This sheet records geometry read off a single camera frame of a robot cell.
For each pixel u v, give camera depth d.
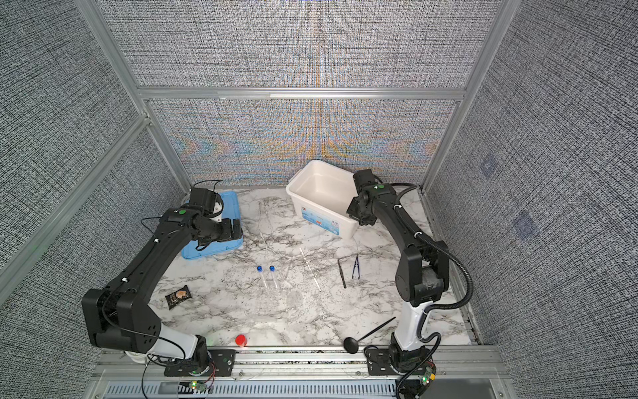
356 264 0.94
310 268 0.93
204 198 0.65
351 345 0.76
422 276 0.49
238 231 0.76
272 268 0.77
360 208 0.76
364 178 0.73
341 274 0.92
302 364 0.75
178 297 0.82
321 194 1.13
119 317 0.41
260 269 0.77
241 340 0.76
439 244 0.50
